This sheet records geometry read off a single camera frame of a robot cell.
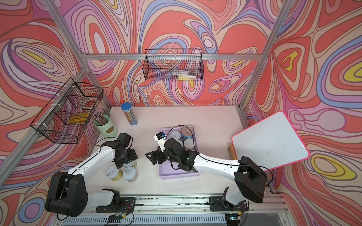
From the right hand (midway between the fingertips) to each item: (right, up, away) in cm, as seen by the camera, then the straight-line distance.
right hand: (153, 154), depth 75 cm
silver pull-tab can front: (-15, -13, +5) cm, 20 cm away
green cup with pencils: (-35, +15, +15) cm, 41 cm away
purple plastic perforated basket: (+7, -13, +13) cm, 20 cm away
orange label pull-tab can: (+11, +9, +20) cm, 24 cm away
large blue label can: (+19, +11, +16) cm, 27 cm away
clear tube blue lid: (-22, +26, +18) cm, 39 cm away
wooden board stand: (+47, 0, +14) cm, 50 cm away
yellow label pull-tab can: (-24, -12, +4) cm, 27 cm away
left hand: (-15, -6, +11) cm, 20 cm away
